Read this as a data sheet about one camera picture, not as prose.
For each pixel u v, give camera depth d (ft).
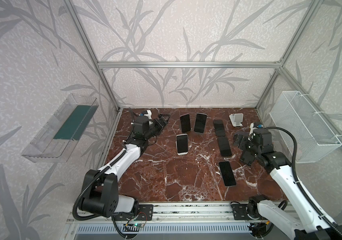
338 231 1.19
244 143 2.27
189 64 3.09
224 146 3.27
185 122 3.25
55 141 2.09
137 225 2.31
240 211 2.41
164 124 2.42
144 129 2.09
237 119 3.59
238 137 2.31
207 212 2.47
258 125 2.20
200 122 3.24
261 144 1.86
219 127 3.59
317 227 1.24
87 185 1.30
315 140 1.96
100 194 1.37
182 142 2.90
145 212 2.38
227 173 2.84
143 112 2.53
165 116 2.58
